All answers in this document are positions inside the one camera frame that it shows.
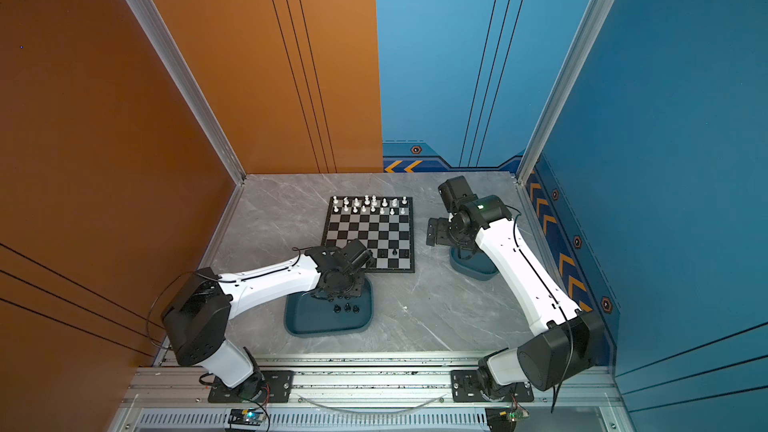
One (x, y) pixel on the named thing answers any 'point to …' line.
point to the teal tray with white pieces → (476, 266)
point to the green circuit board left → (245, 417)
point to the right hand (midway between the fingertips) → (444, 239)
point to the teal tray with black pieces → (309, 316)
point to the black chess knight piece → (347, 308)
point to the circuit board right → (503, 419)
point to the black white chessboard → (385, 224)
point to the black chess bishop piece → (337, 308)
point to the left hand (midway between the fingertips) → (359, 286)
